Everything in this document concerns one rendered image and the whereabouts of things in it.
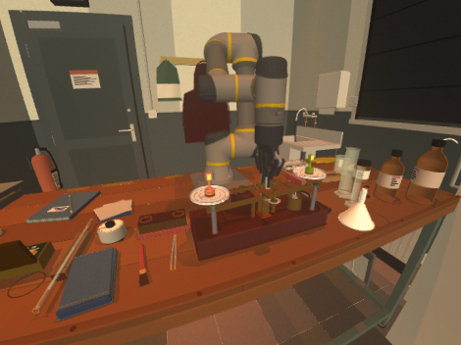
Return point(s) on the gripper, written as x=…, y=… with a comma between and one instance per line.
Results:
x=267, y=135

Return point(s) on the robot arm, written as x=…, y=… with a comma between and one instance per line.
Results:
x=234, y=90

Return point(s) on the grey sheet under arm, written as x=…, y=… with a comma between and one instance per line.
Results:
x=245, y=176

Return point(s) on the green weight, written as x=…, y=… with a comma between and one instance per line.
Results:
x=310, y=165

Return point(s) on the white balance pan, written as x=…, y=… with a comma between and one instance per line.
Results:
x=309, y=172
x=209, y=194

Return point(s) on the brass balance beam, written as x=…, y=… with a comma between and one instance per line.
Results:
x=252, y=201

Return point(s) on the dark red balance base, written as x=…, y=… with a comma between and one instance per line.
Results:
x=259, y=226

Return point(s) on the orange weight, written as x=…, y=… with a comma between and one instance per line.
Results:
x=208, y=189

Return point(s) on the brown weight tray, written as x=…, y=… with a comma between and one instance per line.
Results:
x=163, y=224

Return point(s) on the yellow sponge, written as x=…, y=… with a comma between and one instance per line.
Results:
x=324, y=160

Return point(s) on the clear glass beaker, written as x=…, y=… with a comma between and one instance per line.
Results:
x=340, y=168

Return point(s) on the clear measuring cylinder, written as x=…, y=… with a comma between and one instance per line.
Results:
x=350, y=169

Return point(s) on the dark red hanging apron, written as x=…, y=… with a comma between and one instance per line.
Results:
x=194, y=115

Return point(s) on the small clear jar black lid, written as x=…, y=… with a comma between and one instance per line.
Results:
x=361, y=178

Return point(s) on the white paper towel dispenser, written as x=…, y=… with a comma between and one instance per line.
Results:
x=332, y=91

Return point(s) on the white funnel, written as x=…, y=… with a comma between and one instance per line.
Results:
x=357, y=216

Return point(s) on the small brown bottle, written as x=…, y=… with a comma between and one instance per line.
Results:
x=390, y=178

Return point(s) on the green white hanging coat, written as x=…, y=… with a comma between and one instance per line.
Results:
x=168, y=84

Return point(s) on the metal tweezers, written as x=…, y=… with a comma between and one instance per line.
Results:
x=173, y=252

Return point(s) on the white radiator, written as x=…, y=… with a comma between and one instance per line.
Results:
x=392, y=252

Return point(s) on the large brown bottle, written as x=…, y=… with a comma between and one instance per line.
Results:
x=428, y=172

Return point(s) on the white tape roll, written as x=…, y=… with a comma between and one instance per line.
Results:
x=111, y=230

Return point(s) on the dark blacked out window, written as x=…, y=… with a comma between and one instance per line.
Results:
x=410, y=61

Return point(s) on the grey door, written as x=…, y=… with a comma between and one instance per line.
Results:
x=82, y=93

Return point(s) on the white red door notice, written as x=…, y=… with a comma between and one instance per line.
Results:
x=84, y=79

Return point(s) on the blue notebook with pencil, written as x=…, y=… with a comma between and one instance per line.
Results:
x=61, y=207

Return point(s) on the blue closed book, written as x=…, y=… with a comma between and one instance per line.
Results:
x=88, y=280

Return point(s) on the red fire extinguisher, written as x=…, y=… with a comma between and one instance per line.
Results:
x=45, y=169

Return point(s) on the long glass rod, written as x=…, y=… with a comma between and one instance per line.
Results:
x=61, y=266

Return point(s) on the green small card box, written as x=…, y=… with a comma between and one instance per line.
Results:
x=40, y=249

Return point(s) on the olive open box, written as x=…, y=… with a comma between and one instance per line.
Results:
x=18, y=257

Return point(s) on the white wall sink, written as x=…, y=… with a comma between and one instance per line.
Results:
x=313, y=140

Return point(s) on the white wall socket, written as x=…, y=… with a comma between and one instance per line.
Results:
x=353, y=100

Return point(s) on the white wall switch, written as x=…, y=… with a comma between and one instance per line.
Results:
x=152, y=113

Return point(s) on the wooden coat rail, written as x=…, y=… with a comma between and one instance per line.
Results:
x=180, y=60

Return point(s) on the green bench frame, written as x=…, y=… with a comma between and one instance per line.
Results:
x=403, y=284

